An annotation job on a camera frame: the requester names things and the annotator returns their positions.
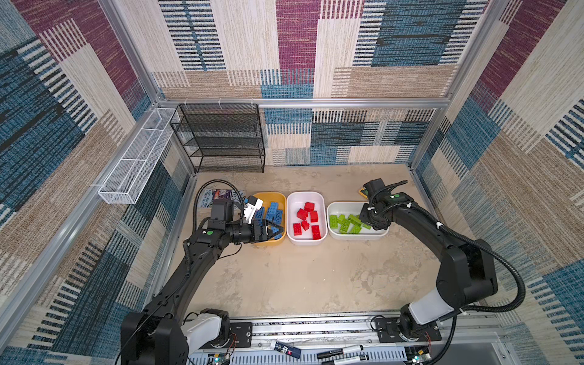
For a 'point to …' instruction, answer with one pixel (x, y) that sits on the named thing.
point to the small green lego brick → (341, 217)
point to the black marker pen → (330, 353)
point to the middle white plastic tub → (296, 201)
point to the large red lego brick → (302, 214)
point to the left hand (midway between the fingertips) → (277, 229)
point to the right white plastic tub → (347, 208)
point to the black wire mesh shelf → (221, 138)
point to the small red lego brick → (305, 225)
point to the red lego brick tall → (309, 206)
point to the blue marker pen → (286, 348)
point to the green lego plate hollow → (356, 229)
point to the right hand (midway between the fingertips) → (368, 222)
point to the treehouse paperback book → (207, 195)
